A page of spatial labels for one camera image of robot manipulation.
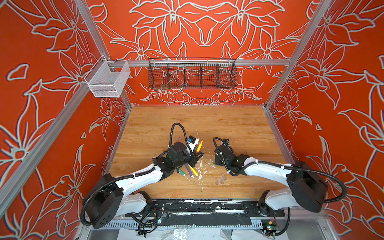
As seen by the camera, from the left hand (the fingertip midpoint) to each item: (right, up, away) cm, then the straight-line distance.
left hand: (202, 152), depth 78 cm
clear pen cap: (+12, -16, +4) cm, 21 cm away
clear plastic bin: (-60, +44, +15) cm, 75 cm away
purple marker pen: (-7, -12, +7) cm, 16 cm away
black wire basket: (-5, +49, +20) cm, 53 cm away
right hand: (+9, -4, +10) cm, 14 cm away
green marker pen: (-11, -13, +7) cm, 19 cm away
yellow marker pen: (-4, -12, +7) cm, 15 cm away
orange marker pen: (-1, +4, -3) cm, 5 cm away
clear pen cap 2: (+9, -18, +4) cm, 20 cm away
